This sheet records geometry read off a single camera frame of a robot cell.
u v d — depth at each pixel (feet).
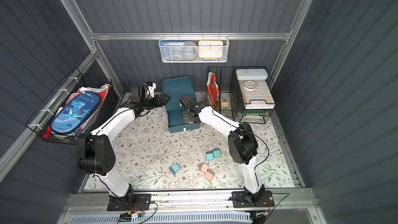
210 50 2.90
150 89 2.47
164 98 2.67
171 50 2.75
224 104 3.67
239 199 2.42
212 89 3.54
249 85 3.17
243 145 1.71
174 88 3.06
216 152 2.89
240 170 2.67
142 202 2.42
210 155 2.88
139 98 2.29
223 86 3.79
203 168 2.70
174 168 2.71
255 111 3.14
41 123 1.97
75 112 2.13
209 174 2.64
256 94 2.99
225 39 2.92
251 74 3.27
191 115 2.13
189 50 2.95
